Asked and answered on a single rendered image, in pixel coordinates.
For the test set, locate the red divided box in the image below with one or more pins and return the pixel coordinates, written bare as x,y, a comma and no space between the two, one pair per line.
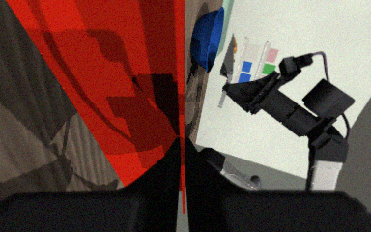
122,64

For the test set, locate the blue bowl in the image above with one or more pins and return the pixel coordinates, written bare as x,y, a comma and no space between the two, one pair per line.
206,38

